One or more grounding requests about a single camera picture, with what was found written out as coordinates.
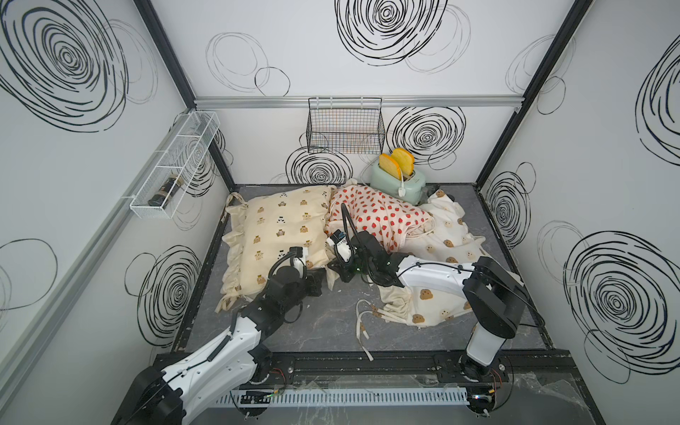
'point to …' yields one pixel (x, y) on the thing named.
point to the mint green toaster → (412, 189)
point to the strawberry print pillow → (390, 220)
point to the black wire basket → (345, 126)
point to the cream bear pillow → (262, 225)
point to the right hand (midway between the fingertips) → (330, 263)
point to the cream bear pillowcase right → (451, 240)
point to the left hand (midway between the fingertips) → (325, 270)
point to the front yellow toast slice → (389, 165)
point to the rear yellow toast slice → (405, 159)
